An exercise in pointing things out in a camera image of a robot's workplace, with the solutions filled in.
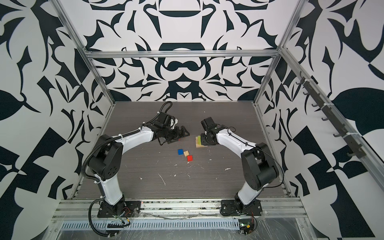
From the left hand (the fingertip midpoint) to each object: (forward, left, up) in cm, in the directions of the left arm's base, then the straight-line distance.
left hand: (186, 133), depth 90 cm
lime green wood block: (+2, -8, -10) cm, 13 cm away
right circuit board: (-45, -27, -11) cm, 54 cm away
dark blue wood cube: (-6, +4, -11) cm, 13 cm away
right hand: (-2, -12, -3) cm, 13 cm away
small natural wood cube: (-8, +1, -9) cm, 12 cm away
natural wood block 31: (-3, -7, -10) cm, 13 cm away
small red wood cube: (-11, -2, -10) cm, 15 cm away
